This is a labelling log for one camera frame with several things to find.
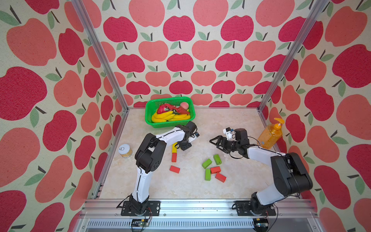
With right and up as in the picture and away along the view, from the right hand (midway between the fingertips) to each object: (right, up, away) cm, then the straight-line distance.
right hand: (214, 146), depth 90 cm
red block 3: (0, -14, -4) cm, 14 cm away
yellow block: (-26, -4, +5) cm, 27 cm away
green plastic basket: (-46, +28, +24) cm, 59 cm away
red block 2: (-25, -14, -2) cm, 29 cm away
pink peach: (-19, +29, +25) cm, 42 cm away
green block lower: (-5, -16, -6) cm, 18 cm away
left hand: (-19, -2, +7) cm, 21 cm away
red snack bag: (-33, +26, +17) cm, 45 cm away
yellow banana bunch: (-34, +19, +16) cm, 42 cm away
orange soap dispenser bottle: (+32, +8, -6) cm, 34 cm away
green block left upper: (-5, -11, -1) cm, 12 cm away
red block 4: (+3, -18, -6) cm, 19 cm away
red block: (-26, -8, +3) cm, 27 cm away
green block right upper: (+2, -9, +1) cm, 9 cm away
